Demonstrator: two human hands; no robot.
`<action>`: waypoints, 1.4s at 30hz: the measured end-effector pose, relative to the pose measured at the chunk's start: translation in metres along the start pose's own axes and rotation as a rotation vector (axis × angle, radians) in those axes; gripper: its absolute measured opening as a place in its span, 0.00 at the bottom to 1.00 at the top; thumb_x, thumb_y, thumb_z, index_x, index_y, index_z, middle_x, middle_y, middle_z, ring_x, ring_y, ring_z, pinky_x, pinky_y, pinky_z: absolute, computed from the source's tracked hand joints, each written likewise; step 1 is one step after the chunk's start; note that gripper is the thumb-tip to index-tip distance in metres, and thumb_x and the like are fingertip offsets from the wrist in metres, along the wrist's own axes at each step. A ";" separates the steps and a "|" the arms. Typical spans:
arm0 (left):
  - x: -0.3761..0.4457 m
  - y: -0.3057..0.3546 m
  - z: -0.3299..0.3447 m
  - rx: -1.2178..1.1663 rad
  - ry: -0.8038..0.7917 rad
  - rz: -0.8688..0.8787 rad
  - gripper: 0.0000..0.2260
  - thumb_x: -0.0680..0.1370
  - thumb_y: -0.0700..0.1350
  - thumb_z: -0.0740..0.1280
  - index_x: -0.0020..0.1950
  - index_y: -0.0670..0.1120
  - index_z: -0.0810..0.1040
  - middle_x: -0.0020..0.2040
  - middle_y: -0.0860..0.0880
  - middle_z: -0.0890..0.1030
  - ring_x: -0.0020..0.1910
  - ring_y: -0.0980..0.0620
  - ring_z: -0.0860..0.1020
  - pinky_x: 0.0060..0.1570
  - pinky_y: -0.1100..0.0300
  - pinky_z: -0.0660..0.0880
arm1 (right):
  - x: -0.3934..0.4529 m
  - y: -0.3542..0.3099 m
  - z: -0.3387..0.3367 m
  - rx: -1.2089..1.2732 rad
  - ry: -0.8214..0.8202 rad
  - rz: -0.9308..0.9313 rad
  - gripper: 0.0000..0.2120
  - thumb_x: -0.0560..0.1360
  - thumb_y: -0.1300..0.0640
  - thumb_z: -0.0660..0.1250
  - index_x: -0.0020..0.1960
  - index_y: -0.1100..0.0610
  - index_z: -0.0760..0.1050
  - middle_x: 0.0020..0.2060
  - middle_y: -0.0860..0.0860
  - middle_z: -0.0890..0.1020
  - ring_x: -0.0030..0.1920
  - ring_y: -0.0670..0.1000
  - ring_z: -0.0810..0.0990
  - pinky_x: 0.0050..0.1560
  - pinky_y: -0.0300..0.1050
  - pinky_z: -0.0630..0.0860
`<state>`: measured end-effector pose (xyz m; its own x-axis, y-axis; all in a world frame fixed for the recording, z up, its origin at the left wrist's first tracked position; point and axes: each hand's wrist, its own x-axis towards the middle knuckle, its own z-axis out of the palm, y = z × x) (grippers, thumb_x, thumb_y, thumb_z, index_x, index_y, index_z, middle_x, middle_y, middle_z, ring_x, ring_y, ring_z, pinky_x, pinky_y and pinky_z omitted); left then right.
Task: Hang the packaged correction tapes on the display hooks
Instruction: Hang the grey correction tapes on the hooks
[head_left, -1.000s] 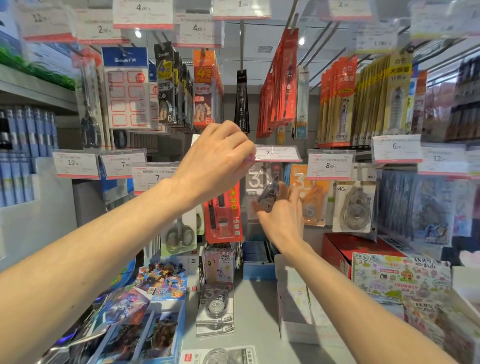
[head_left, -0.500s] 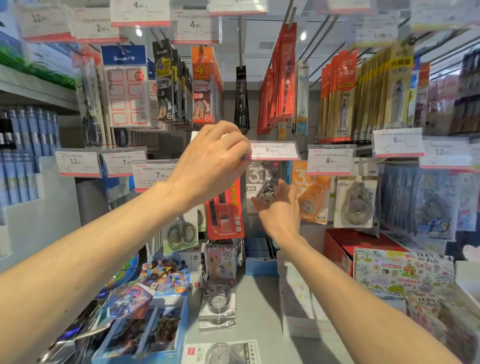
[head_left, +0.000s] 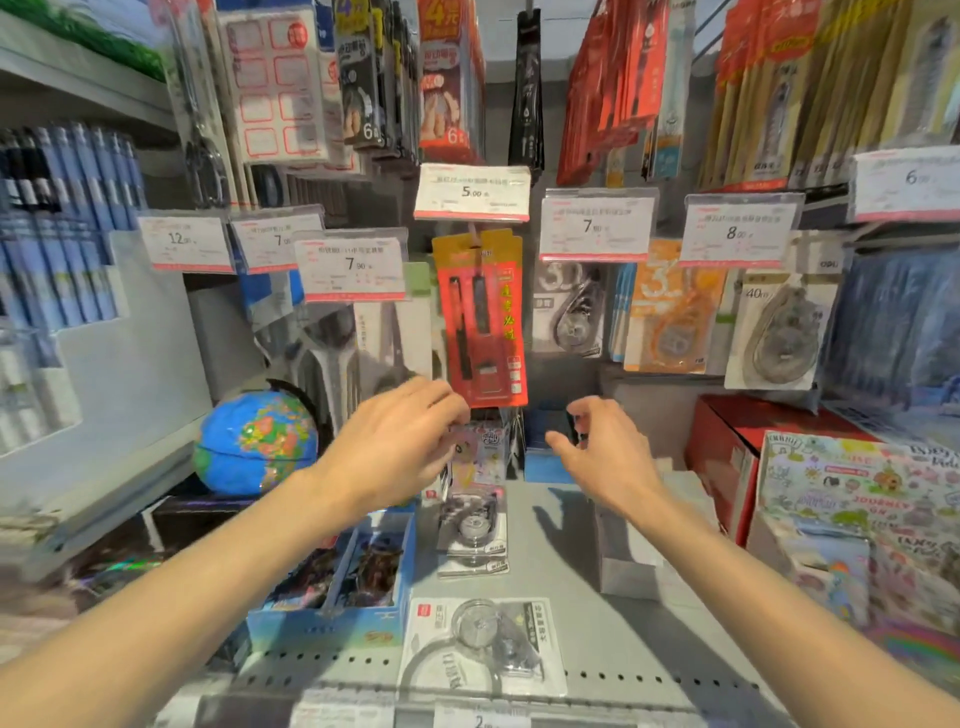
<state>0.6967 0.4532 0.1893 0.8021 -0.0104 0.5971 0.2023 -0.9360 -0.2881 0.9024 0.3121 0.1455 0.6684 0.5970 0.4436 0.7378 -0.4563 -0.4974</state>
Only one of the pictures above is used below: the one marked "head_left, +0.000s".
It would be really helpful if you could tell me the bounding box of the person's right hand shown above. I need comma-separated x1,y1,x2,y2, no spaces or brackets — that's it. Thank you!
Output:
545,395,669,519

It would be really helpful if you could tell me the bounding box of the person's left hand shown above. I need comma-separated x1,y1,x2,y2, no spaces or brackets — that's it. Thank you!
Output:
314,376,472,519

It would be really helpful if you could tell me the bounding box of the orange correction tape pack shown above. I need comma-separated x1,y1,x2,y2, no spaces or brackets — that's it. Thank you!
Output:
623,239,729,375

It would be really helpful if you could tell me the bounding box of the blue correction tape pack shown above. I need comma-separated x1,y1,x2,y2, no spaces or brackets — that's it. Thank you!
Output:
608,262,639,363

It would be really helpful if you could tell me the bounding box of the green correction tape pack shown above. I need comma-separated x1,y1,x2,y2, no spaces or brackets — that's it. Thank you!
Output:
708,269,740,358

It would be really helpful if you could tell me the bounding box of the person's right forearm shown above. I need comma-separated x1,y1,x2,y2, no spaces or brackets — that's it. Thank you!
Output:
629,479,960,728

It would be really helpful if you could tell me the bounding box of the person's left forearm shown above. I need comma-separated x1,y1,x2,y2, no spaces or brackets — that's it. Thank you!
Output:
0,468,354,728

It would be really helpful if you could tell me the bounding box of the plain beige cardboard box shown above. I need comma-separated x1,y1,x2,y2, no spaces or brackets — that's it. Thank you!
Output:
599,363,703,463

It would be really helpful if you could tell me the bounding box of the stack of blue flat packs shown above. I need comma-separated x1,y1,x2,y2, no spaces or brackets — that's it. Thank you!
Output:
521,408,583,485

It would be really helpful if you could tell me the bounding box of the small patterned box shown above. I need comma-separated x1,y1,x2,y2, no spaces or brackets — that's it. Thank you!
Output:
446,416,515,489

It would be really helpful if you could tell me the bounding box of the open white cardboard box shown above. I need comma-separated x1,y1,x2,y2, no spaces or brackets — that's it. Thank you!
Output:
592,457,721,601

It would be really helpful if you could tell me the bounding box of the red cardboard box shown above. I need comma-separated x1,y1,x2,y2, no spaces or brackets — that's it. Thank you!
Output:
683,393,879,549

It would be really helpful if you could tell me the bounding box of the green card scissors pack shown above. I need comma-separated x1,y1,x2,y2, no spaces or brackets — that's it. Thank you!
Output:
352,262,436,399

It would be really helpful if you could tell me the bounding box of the blue card tray box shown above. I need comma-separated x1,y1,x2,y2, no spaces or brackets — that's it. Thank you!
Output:
245,513,418,654

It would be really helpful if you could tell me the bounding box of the blue globe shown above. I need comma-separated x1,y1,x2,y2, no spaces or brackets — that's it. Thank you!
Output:
192,389,320,498

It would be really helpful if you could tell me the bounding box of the stack of red pen packs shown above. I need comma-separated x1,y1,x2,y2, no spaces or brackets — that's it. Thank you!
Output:
431,228,530,410

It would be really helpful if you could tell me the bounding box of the black holographic card holder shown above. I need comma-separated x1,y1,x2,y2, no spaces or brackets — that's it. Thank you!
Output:
67,487,260,601

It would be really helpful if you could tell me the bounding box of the white printed sticker box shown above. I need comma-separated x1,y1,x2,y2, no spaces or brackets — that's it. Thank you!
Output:
749,431,960,571

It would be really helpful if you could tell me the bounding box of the pony sticker bag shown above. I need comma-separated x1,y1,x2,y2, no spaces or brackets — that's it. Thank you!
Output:
787,539,875,628

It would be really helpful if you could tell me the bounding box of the row of clear sticker bags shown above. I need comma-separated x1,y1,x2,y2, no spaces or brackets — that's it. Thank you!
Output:
821,247,960,421

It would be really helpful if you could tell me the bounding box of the stack of printed sticker bags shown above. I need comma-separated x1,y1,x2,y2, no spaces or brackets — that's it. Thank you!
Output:
862,539,960,699

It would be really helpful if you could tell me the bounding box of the white slim pack blue label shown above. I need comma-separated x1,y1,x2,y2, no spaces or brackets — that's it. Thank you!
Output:
644,0,695,181

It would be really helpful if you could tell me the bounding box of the row of black yellow packs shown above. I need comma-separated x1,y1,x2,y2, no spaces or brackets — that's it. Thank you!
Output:
329,0,421,163

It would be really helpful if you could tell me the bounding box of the row of black ink packs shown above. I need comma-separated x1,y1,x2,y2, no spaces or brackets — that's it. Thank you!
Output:
508,8,547,170

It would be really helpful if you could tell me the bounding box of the row of red slim packs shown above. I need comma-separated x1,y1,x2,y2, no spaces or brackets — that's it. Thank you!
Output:
556,0,670,187

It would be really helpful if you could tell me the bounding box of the white label sticker pack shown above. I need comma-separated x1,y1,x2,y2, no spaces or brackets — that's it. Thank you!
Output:
217,0,331,166

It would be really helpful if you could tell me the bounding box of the rack of assorted pens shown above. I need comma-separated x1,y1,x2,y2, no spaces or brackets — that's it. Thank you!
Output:
0,123,148,451

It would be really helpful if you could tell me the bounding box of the clear-handled scissors pack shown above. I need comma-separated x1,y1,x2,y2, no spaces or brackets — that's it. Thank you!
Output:
296,303,361,433

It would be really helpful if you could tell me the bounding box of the blue-handled scissors pack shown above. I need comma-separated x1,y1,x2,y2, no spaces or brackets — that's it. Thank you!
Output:
236,251,305,331

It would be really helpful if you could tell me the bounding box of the black-handled scissors pack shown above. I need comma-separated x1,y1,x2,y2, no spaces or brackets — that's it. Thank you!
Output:
161,0,234,211

